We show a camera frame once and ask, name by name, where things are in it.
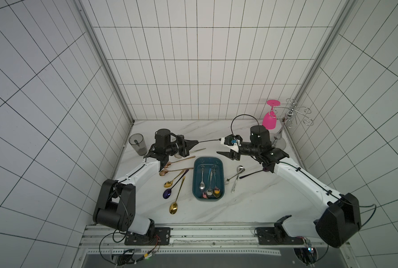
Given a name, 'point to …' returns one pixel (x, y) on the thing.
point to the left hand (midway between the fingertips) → (197, 140)
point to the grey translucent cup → (136, 141)
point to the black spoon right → (246, 175)
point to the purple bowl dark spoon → (167, 192)
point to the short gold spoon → (169, 183)
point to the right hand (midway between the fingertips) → (214, 144)
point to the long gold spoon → (174, 206)
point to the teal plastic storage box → (208, 162)
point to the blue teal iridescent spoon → (204, 195)
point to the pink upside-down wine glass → (269, 119)
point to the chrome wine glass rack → (291, 115)
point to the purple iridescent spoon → (216, 192)
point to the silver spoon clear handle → (233, 187)
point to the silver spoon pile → (176, 155)
